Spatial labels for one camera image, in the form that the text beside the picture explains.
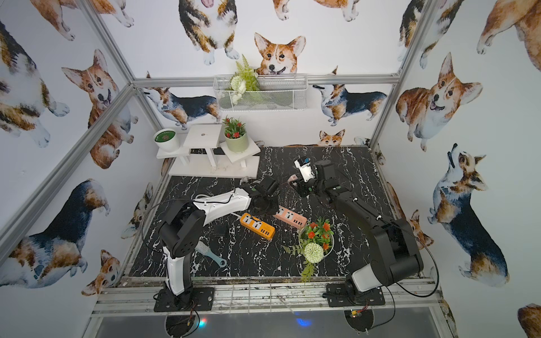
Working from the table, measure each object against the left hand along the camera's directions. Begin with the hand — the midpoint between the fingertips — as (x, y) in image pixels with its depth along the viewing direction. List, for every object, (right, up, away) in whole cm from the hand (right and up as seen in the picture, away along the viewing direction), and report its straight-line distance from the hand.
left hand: (279, 211), depth 93 cm
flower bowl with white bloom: (+13, -6, -21) cm, 26 cm away
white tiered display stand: (-44, +27, +27) cm, 58 cm away
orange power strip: (-11, -5, -3) cm, 12 cm away
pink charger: (+6, +15, -7) cm, 18 cm away
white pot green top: (-50, +32, +1) cm, 59 cm away
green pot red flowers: (-19, +32, -1) cm, 37 cm away
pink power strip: (+5, -2, -1) cm, 6 cm away
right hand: (+6, +14, -7) cm, 17 cm away
